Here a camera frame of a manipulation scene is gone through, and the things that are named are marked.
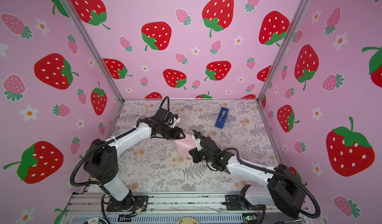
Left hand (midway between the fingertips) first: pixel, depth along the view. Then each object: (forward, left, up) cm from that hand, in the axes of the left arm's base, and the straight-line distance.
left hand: (182, 137), depth 86 cm
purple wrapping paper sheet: (-6, -1, 0) cm, 6 cm away
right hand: (-9, -4, 0) cm, 10 cm away
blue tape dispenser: (+20, -26, -6) cm, 33 cm away
